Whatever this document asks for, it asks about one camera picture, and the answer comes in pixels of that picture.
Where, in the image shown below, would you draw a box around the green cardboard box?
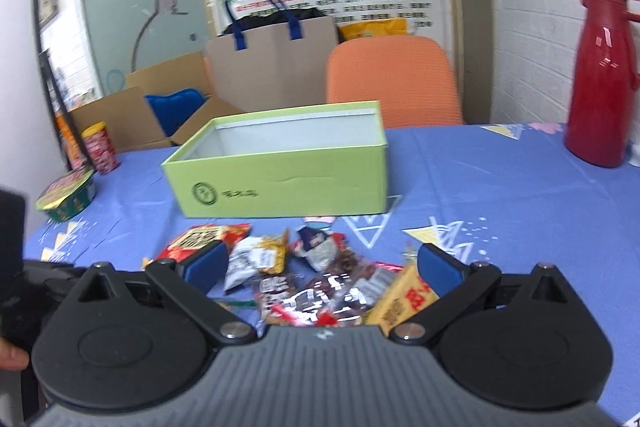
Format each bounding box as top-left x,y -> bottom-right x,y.
162,101 -> 388,218

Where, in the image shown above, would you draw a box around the brown paper bag blue handles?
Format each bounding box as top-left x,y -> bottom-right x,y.
205,0 -> 344,113

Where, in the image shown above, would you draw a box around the instant noodle bowl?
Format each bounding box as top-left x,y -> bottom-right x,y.
35,167 -> 96,222

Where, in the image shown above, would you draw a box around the yellow red snack packet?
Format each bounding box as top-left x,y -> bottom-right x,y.
364,263 -> 439,336

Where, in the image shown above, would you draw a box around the open cardboard box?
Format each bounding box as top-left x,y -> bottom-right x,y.
70,52 -> 241,153

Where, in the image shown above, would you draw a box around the red thermos jug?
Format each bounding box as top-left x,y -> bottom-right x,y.
564,0 -> 639,168

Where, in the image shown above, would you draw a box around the red snack can yellow lid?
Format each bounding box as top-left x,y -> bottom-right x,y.
81,121 -> 119,174

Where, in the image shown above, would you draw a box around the yellow bag behind chair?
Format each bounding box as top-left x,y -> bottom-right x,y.
338,17 -> 408,41

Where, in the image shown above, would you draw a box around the blue white snack packet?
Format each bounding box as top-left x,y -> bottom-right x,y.
291,225 -> 346,272

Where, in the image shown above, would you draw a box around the person's left hand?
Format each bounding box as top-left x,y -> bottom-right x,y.
0,338 -> 29,372

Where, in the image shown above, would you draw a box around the dark brown snack packet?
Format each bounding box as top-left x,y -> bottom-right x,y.
255,258 -> 402,326

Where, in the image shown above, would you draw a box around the blue patterned tablecloth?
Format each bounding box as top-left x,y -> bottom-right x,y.
25,124 -> 639,422

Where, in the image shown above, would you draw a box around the orange chair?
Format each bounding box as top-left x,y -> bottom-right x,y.
326,35 -> 463,129

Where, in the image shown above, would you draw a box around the white black snack packet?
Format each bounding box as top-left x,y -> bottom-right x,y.
224,232 -> 288,293

